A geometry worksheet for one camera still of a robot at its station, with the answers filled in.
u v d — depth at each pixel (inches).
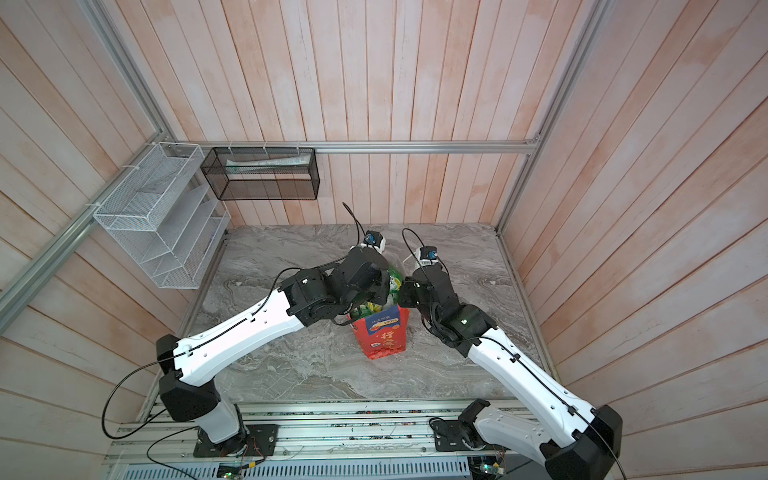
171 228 30.8
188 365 16.1
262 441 28.8
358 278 18.8
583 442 15.0
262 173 40.9
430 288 20.2
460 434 26.0
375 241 22.9
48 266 22.4
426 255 24.6
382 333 29.9
